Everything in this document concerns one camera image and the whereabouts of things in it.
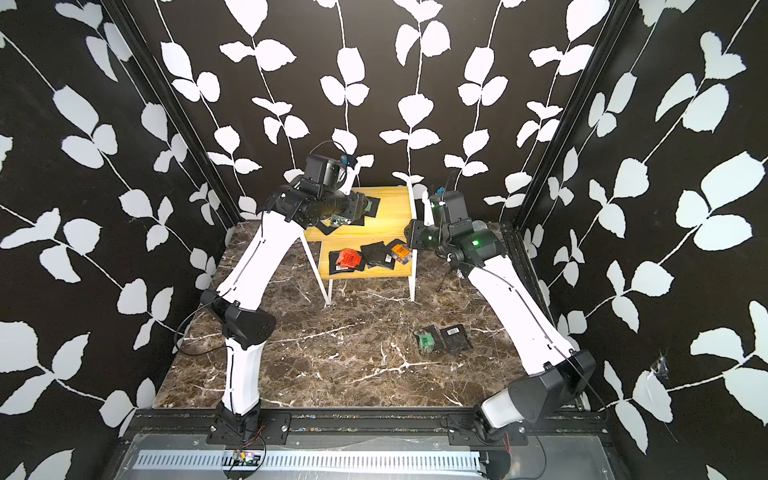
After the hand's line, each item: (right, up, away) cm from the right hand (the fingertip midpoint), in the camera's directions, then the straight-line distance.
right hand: (407, 225), depth 73 cm
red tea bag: (-17, -9, +15) cm, 24 cm away
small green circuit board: (-39, -56, -3) cm, 69 cm away
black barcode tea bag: (+16, -34, +17) cm, 41 cm away
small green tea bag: (+6, -34, +16) cm, 38 cm away
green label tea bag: (-18, +1, +1) cm, 18 cm away
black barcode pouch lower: (-22, -9, +15) cm, 28 cm away
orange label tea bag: (-1, -7, +17) cm, 18 cm away
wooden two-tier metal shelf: (-5, +4, +4) cm, 7 cm away
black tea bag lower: (-8, -8, +15) cm, 19 cm away
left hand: (-12, +8, +5) cm, 15 cm away
